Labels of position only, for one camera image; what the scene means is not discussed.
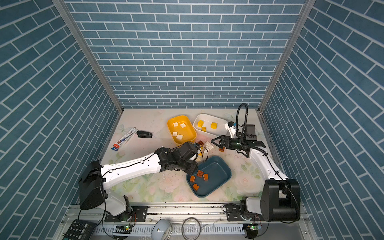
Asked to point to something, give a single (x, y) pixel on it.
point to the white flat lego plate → (209, 145)
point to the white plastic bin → (210, 126)
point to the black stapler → (143, 134)
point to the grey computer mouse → (161, 230)
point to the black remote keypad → (80, 230)
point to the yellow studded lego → (204, 129)
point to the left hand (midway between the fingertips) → (197, 168)
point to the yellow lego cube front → (214, 125)
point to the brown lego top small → (200, 142)
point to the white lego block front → (179, 137)
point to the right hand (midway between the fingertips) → (215, 140)
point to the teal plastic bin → (210, 174)
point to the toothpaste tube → (115, 146)
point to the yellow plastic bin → (181, 130)
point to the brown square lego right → (222, 150)
